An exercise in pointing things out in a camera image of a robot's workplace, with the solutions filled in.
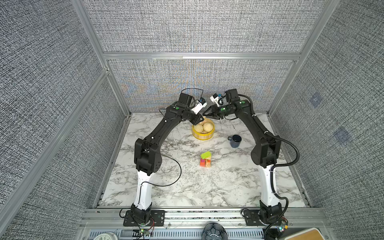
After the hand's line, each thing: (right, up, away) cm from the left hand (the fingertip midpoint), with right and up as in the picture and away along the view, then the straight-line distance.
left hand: (201, 117), depth 90 cm
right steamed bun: (+5, -6, +13) cm, 15 cm away
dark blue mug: (+22, -15, +6) cm, 27 cm away
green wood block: (+3, -22, -3) cm, 23 cm away
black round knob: (+5, -54, -21) cm, 58 cm away
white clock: (-43, -54, -24) cm, 73 cm away
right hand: (+2, +2, -1) cm, 3 cm away
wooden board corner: (+46, -53, -24) cm, 74 cm away
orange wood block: (+1, -27, +1) cm, 27 cm away
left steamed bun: (-1, -7, +13) cm, 15 cm away
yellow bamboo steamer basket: (+3, -8, +14) cm, 16 cm away
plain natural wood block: (+4, -27, 0) cm, 28 cm away
